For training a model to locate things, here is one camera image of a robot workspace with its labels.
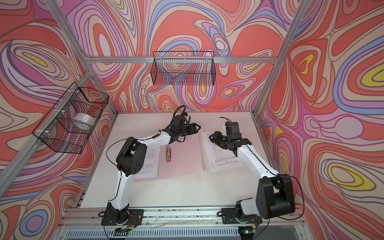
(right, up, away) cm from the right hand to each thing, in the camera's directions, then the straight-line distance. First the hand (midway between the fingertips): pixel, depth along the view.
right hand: (212, 141), depth 86 cm
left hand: (-7, +8, +10) cm, 15 cm away
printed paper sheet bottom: (+5, -12, +8) cm, 15 cm away
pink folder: (-18, -10, +3) cm, 21 cm away
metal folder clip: (-27, -10, +9) cm, 30 cm away
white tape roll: (-66, +11, -13) cm, 68 cm away
